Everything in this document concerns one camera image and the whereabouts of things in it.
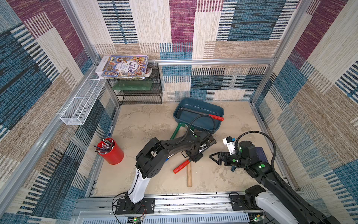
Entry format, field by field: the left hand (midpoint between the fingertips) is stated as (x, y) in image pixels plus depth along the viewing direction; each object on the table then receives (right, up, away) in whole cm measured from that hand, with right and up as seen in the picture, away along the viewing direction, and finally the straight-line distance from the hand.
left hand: (195, 158), depth 90 cm
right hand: (+10, +3, -12) cm, 16 cm away
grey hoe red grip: (+13, +26, +12) cm, 32 cm away
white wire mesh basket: (-62, +29, -19) cm, 71 cm away
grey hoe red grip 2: (-9, -3, -5) cm, 11 cm away
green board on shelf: (-42, +47, +5) cm, 63 cm away
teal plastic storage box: (+8, +21, +22) cm, 31 cm away
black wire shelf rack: (-36, +47, +25) cm, 65 cm away
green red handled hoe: (-14, +14, +9) cm, 22 cm away
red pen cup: (-52, +7, -6) cm, 53 cm away
